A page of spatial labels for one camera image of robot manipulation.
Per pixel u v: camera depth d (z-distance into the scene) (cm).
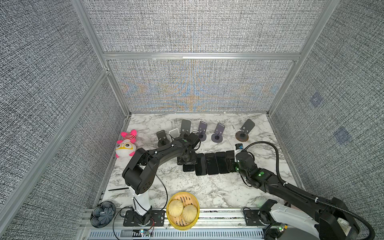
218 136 106
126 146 92
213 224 73
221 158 94
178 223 70
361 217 39
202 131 103
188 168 86
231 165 73
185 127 100
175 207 70
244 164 62
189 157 76
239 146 73
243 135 104
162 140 97
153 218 73
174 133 95
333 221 40
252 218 73
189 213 70
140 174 47
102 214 74
